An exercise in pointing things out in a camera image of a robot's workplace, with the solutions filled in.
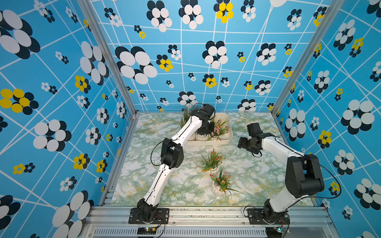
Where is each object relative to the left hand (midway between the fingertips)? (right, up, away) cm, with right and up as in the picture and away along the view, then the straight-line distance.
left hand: (213, 131), depth 96 cm
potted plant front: (+1, -25, -25) cm, 35 cm away
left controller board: (-36, -48, -24) cm, 65 cm away
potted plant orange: (-2, -18, -15) cm, 23 cm away
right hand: (+21, -9, -3) cm, 23 cm away
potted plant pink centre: (+3, +2, -8) cm, 9 cm away
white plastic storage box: (+10, -5, +8) cm, 14 cm away
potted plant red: (-11, -3, +1) cm, 12 cm away
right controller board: (+26, -48, -26) cm, 60 cm away
